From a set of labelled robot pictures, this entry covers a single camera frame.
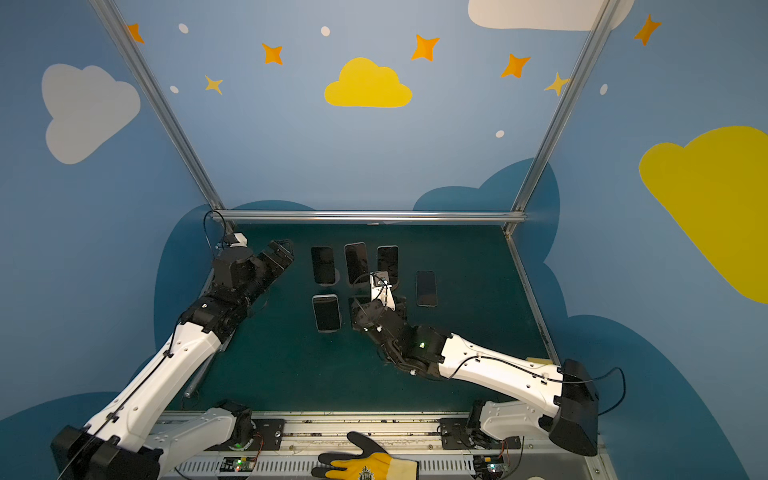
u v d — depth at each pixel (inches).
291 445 28.9
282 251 26.4
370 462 27.2
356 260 38.8
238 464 27.8
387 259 37.7
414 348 20.3
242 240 26.4
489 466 28.2
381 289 23.3
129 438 15.2
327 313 33.1
